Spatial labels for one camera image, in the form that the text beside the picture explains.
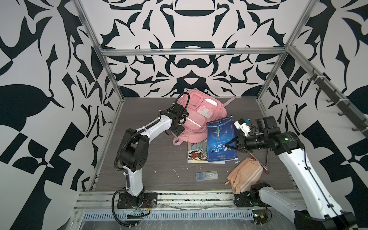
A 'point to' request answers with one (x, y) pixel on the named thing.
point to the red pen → (267, 171)
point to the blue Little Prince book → (219, 133)
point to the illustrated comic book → (197, 153)
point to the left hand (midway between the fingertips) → (174, 124)
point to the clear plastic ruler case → (206, 175)
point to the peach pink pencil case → (243, 174)
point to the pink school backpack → (203, 107)
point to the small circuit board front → (260, 216)
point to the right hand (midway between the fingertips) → (226, 143)
